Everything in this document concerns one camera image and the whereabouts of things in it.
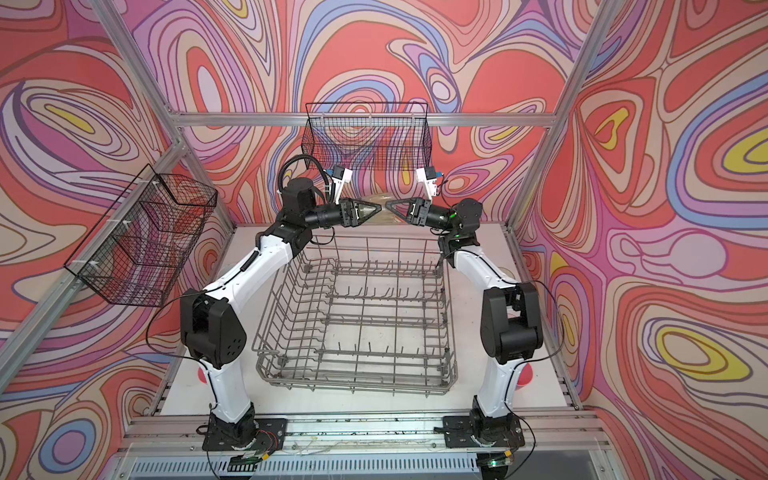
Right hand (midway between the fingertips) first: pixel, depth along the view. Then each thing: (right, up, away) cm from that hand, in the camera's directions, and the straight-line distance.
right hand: (388, 212), depth 73 cm
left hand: (-3, +2, +2) cm, 4 cm away
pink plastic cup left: (-47, -41, +1) cm, 62 cm away
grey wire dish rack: (-8, -29, +18) cm, 35 cm away
